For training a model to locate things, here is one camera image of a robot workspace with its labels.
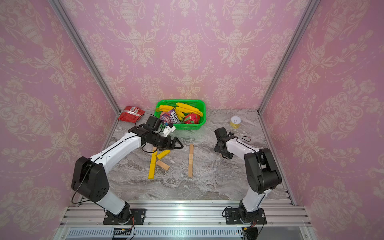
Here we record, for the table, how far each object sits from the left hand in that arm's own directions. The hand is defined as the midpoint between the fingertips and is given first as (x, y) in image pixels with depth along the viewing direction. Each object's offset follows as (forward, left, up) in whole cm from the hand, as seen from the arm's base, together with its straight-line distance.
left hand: (178, 147), depth 81 cm
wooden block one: (+10, -7, -16) cm, 20 cm away
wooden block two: (+1, -7, -14) cm, 16 cm away
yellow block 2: (-6, +16, -16) cm, 24 cm away
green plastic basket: (+45, -12, -8) cm, 47 cm away
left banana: (+39, +12, -8) cm, 41 cm away
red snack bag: (+38, +41, -14) cm, 58 cm away
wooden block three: (-5, -7, -16) cm, 18 cm away
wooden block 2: (-2, +11, -16) cm, 20 cm away
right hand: (+6, -25, -13) cm, 29 cm away
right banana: (+39, 0, -7) cm, 40 cm away
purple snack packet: (+30, +9, -7) cm, 32 cm away
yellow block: (+2, +17, -16) cm, 23 cm away
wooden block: (-3, +11, +5) cm, 13 cm away
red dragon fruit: (+29, -7, -8) cm, 31 cm away
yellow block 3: (+4, +11, -16) cm, 20 cm away
